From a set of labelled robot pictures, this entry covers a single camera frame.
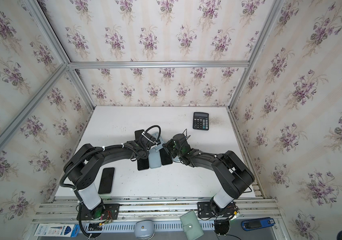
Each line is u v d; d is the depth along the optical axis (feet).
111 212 2.37
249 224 2.16
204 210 2.40
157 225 2.30
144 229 2.02
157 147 2.83
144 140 2.40
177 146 2.30
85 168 1.54
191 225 2.26
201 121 3.57
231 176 1.49
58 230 2.21
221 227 2.35
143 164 3.06
